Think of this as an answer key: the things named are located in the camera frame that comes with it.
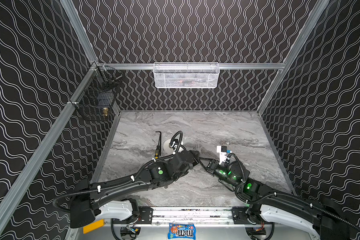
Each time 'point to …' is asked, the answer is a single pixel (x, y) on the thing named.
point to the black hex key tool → (158, 148)
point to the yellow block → (93, 226)
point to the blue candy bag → (181, 231)
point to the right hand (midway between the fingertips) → (197, 160)
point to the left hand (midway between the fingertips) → (206, 156)
